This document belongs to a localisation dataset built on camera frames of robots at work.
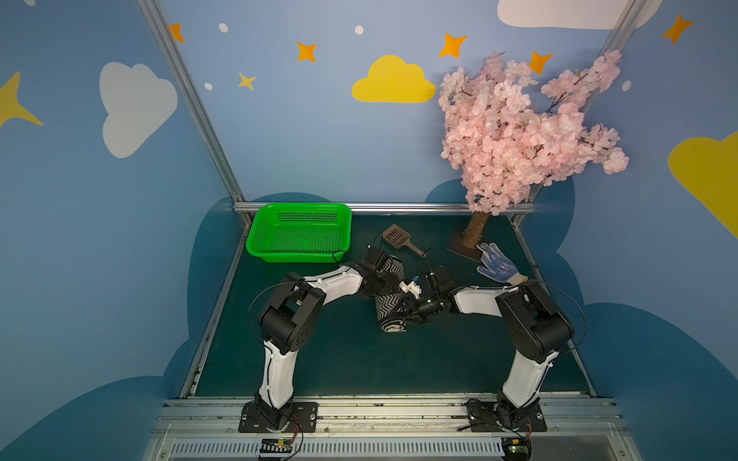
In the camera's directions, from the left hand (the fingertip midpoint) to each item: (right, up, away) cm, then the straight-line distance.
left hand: (392, 285), depth 97 cm
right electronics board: (+31, -39, -24) cm, 55 cm away
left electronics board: (-32, -38, -24) cm, 55 cm away
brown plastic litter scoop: (+4, +17, +19) cm, 26 cm away
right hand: (+1, -9, -7) cm, 11 cm away
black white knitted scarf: (-1, -8, -11) cm, 14 cm away
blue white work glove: (+41, +6, +10) cm, 43 cm away
